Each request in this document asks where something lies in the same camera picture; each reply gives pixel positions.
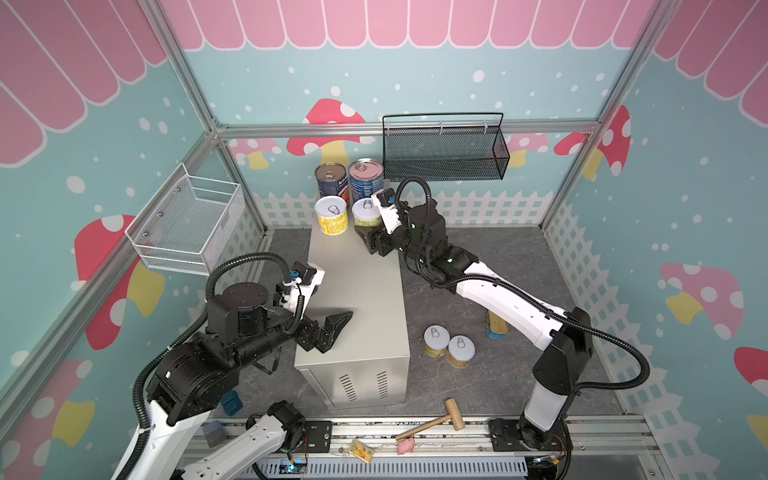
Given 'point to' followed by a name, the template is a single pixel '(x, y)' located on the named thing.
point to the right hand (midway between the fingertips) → (367, 218)
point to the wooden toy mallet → (454, 414)
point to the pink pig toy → (406, 445)
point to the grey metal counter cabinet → (368, 363)
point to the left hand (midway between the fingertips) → (331, 308)
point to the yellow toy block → (361, 451)
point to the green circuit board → (293, 466)
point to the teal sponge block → (231, 402)
